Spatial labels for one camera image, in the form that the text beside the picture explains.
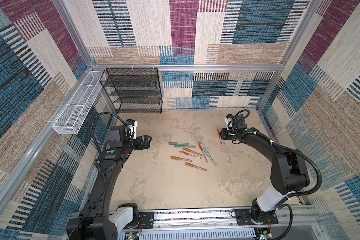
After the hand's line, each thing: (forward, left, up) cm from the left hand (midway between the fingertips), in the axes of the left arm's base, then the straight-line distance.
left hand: (142, 135), depth 79 cm
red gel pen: (+1, -23, -22) cm, 32 cm away
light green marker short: (-2, -38, -21) cm, 43 cm away
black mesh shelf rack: (+45, +13, -5) cm, 47 cm away
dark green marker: (+6, -22, -21) cm, 31 cm away
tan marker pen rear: (+2, -27, -21) cm, 34 cm away
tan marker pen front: (-9, -29, -21) cm, 37 cm away
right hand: (+8, -45, -12) cm, 47 cm away
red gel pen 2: (+7, -44, -12) cm, 46 cm away
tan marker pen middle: (-2, -19, -21) cm, 29 cm away
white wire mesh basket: (+15, +47, -5) cm, 50 cm away
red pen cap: (+6, -33, -21) cm, 39 cm away
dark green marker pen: (+9, -18, -21) cm, 29 cm away
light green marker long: (+7, -35, -21) cm, 41 cm away
